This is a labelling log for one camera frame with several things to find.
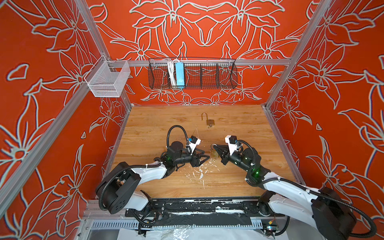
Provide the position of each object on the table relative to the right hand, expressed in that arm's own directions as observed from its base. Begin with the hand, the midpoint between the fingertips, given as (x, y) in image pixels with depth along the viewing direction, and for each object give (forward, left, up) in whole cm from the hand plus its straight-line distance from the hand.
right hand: (212, 146), depth 75 cm
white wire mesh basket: (+43, +64, +13) cm, 78 cm away
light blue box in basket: (+42, +17, +16) cm, 48 cm away
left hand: (-2, +3, -5) cm, 6 cm away
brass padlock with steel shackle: (+31, -3, -18) cm, 36 cm away
